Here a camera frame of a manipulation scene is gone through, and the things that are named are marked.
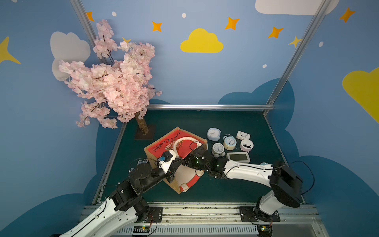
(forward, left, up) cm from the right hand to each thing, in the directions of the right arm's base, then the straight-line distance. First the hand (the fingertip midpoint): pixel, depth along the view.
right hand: (183, 157), depth 80 cm
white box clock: (+26, -39, -12) cm, 48 cm away
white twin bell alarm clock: (+12, -21, -11) cm, 26 cm away
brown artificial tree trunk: (+24, +31, -2) cm, 39 cm away
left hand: (-7, -1, +14) cm, 16 cm away
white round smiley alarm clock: (+18, -41, -11) cm, 46 cm away
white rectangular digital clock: (+7, -35, -10) cm, 37 cm away
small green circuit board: (-33, +19, -16) cm, 41 cm away
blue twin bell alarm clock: (+19, -29, -10) cm, 36 cm away
